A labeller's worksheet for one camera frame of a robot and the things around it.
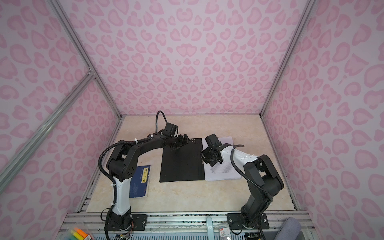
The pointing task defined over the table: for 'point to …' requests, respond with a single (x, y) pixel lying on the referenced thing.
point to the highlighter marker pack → (77, 234)
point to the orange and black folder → (184, 163)
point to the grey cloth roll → (290, 230)
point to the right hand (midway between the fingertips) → (201, 156)
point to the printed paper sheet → (229, 140)
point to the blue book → (139, 183)
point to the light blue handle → (209, 221)
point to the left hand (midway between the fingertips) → (187, 141)
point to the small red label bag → (224, 230)
